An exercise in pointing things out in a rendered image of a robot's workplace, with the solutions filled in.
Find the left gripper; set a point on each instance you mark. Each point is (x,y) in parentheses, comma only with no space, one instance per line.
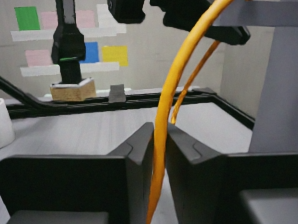
(179,14)

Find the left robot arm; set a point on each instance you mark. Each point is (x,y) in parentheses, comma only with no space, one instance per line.
(68,42)

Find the orange cable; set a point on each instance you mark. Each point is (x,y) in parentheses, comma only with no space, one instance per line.
(167,94)

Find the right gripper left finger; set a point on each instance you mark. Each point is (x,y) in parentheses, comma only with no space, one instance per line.
(83,183)

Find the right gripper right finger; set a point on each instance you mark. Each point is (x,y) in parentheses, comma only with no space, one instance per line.
(203,190)

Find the white mug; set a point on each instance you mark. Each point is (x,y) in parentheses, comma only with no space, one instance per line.
(7,133)

